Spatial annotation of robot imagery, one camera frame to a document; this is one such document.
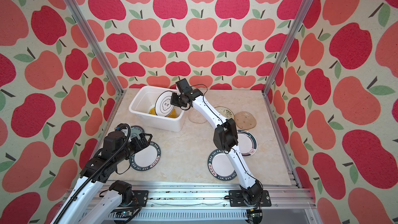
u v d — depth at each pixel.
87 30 0.87
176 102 0.84
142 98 0.99
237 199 0.73
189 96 0.70
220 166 0.91
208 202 0.74
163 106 0.97
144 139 0.66
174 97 0.84
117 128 0.64
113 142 0.53
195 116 1.07
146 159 0.87
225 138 0.62
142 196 0.75
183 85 0.75
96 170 0.48
